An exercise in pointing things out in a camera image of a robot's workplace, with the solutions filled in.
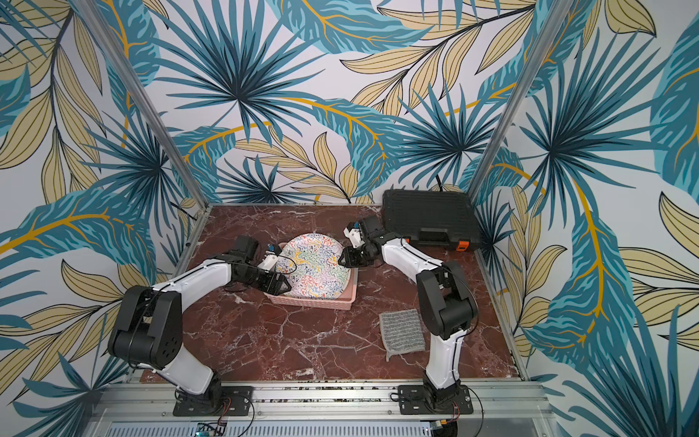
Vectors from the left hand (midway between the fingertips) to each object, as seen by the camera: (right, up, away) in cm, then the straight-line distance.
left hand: (280, 287), depth 90 cm
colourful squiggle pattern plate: (+12, +3, +3) cm, 13 cm away
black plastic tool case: (+63, +24, +26) cm, 72 cm away
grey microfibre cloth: (+39, -13, -5) cm, 42 cm away
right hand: (+21, +9, +4) cm, 23 cm away
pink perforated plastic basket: (+20, -4, -4) cm, 21 cm away
